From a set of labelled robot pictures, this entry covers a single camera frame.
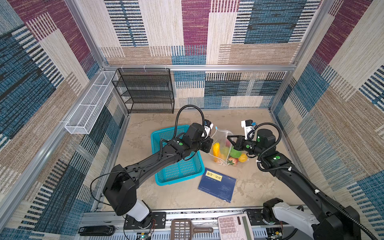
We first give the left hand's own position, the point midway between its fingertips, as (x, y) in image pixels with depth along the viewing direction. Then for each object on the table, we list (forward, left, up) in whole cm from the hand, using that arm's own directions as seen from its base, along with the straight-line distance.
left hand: (213, 139), depth 78 cm
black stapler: (-36, +54, -17) cm, 67 cm away
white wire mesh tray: (+21, +77, -3) cm, 79 cm away
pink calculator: (-36, -8, -19) cm, 42 cm away
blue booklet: (-16, -3, -21) cm, 27 cm away
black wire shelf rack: (+46, +45, -4) cm, 64 cm away
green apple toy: (-2, -13, -12) cm, 18 cm away
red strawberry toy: (-4, -12, -17) cm, 21 cm away
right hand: (-1, -7, +2) cm, 7 cm away
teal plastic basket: (-6, +14, -22) cm, 27 cm away
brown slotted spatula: (-36, +16, -21) cm, 45 cm away
